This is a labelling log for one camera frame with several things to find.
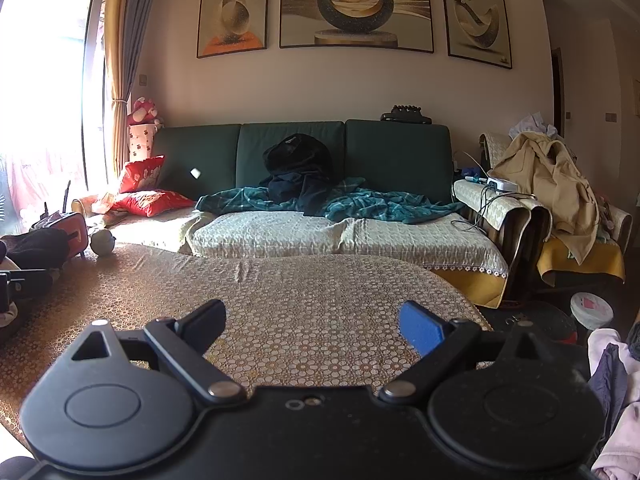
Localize pale pink clothes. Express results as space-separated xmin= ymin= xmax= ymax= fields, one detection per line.
xmin=587 ymin=327 xmax=640 ymax=480

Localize gold lace tablecloth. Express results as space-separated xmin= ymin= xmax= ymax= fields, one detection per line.
xmin=0 ymin=242 xmax=493 ymax=443

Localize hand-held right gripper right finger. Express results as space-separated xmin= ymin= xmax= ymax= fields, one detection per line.
xmin=378 ymin=301 xmax=576 ymax=403

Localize wide abstract ring painting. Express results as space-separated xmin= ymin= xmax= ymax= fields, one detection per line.
xmin=279 ymin=0 xmax=435 ymax=54

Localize white device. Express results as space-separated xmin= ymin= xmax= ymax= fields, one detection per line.
xmin=487 ymin=176 xmax=524 ymax=194

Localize sliding glass door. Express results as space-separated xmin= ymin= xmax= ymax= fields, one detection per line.
xmin=0 ymin=0 xmax=108 ymax=221

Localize red plush toy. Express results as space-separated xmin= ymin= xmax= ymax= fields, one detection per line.
xmin=126 ymin=96 xmax=164 ymax=127

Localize white red patterned cushion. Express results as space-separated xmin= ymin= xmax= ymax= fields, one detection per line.
xmin=128 ymin=124 xmax=161 ymax=166

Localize red pillow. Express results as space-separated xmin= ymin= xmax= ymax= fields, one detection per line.
xmin=111 ymin=189 xmax=196 ymax=218
xmin=118 ymin=156 xmax=166 ymax=194

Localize green sofa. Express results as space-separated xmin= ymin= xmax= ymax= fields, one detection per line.
xmin=150 ymin=119 xmax=453 ymax=206

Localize abstract crescent painting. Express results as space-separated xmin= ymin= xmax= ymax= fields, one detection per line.
xmin=440 ymin=0 xmax=513 ymax=70

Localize navy garment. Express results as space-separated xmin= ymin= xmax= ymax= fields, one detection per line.
xmin=267 ymin=162 xmax=346 ymax=217

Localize black massager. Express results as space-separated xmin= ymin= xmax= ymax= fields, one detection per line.
xmin=380 ymin=105 xmax=433 ymax=126

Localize grey curtain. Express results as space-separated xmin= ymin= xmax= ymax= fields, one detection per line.
xmin=125 ymin=0 xmax=161 ymax=111

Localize white cloth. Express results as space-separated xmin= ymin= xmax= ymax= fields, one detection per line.
xmin=509 ymin=112 xmax=559 ymax=141

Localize grey round pouch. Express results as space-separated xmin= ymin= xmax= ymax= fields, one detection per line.
xmin=89 ymin=228 xmax=117 ymax=258

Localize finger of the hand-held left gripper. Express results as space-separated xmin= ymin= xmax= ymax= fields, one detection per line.
xmin=0 ymin=269 xmax=51 ymax=311

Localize abstract egg painting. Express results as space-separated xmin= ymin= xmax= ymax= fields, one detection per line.
xmin=196 ymin=0 xmax=270 ymax=59

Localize wooden armchair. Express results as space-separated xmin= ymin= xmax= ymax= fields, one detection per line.
xmin=479 ymin=132 xmax=633 ymax=306

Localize beige coat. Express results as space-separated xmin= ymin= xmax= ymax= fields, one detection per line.
xmin=487 ymin=132 xmax=601 ymax=266

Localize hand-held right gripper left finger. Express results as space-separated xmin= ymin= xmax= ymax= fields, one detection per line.
xmin=71 ymin=299 xmax=247 ymax=407

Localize yellow curtain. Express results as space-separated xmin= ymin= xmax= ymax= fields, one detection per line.
xmin=102 ymin=0 xmax=137 ymax=182

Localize teal blanket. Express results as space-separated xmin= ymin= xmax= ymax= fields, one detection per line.
xmin=195 ymin=177 xmax=466 ymax=225

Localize white bucket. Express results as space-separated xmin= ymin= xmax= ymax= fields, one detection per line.
xmin=570 ymin=291 xmax=615 ymax=331

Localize black knit garment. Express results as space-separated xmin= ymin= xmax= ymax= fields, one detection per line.
xmin=0 ymin=229 xmax=71 ymax=281

